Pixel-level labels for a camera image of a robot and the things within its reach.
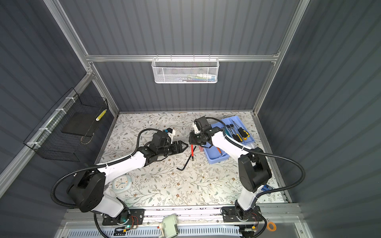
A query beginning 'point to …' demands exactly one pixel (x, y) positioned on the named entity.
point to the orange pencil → (220, 150)
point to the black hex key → (186, 163)
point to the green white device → (168, 227)
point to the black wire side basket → (63, 134)
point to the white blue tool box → (235, 129)
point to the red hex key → (192, 151)
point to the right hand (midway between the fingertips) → (191, 141)
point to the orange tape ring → (274, 226)
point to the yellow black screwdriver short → (242, 132)
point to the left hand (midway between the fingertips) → (185, 146)
